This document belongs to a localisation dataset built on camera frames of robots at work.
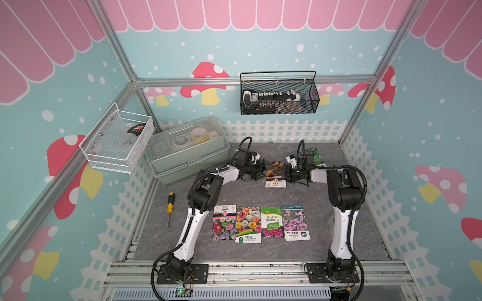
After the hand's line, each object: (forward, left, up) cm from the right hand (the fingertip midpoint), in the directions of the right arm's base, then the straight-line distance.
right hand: (276, 173), depth 103 cm
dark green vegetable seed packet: (+13, -27, -3) cm, 30 cm away
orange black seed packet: (-1, +1, -1) cm, 1 cm away
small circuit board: (-53, +42, -3) cm, 68 cm away
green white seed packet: (-27, +5, -2) cm, 27 cm away
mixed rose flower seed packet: (-28, +16, -2) cm, 32 cm away
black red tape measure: (0, +62, +33) cm, 70 cm away
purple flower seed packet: (-27, -6, -2) cm, 28 cm away
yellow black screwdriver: (-19, +54, -1) cm, 57 cm away
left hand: (-1, +3, +2) cm, 4 cm away
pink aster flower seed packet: (-26, +27, -2) cm, 38 cm away
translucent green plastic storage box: (+1, +46, +19) cm, 50 cm away
